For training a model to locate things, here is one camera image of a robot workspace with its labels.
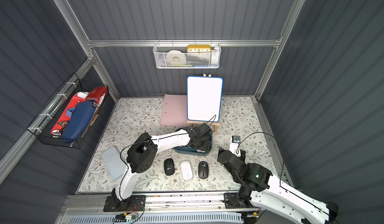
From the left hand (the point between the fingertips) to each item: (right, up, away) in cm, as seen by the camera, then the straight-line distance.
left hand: (207, 148), depth 90 cm
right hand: (+10, +4, -17) cm, 20 cm away
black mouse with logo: (-22, -9, -6) cm, 25 cm away
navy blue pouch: (-61, +21, -20) cm, 68 cm away
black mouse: (-3, -10, -8) cm, 13 cm away
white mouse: (-12, -10, -8) cm, 18 cm away
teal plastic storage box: (-11, -1, -2) cm, 12 cm away
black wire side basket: (-71, +19, -28) cm, 79 cm away
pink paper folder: (-23, +22, +22) cm, 39 cm away
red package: (-60, +32, -12) cm, 69 cm away
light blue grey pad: (-56, -6, -4) cm, 56 cm away
